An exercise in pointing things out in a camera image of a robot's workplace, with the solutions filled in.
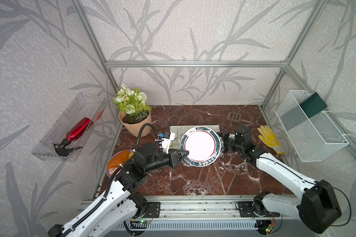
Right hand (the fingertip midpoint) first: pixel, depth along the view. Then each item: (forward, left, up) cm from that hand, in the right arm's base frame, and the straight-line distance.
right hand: (208, 135), depth 77 cm
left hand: (-15, +11, +7) cm, 19 cm away
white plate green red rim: (-11, +4, +9) cm, 14 cm away
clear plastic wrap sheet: (-16, +12, +2) cm, 20 cm away
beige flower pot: (+17, +47, -10) cm, 51 cm away
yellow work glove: (+11, -46, -23) cm, 53 cm away
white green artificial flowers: (+19, +43, +7) cm, 48 cm away
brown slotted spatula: (+29, -26, -20) cm, 44 cm away
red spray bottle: (-6, +59, +14) cm, 61 cm away
